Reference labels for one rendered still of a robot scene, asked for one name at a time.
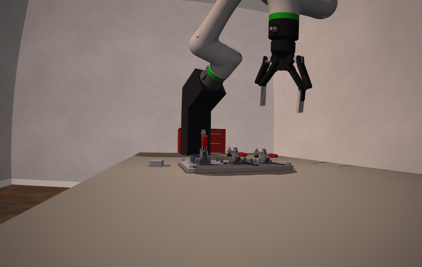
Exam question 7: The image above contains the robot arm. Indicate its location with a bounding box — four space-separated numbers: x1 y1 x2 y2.
189 0 338 90

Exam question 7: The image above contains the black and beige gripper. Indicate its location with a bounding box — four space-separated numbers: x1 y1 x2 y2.
255 39 312 113

